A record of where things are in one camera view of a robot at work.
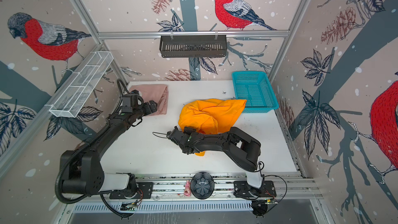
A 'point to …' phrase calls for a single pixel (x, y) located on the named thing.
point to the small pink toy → (187, 191)
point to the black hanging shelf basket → (196, 45)
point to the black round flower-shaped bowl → (202, 185)
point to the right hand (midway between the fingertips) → (188, 133)
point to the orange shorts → (210, 116)
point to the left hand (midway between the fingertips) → (149, 105)
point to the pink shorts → (158, 93)
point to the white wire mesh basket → (73, 99)
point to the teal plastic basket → (255, 87)
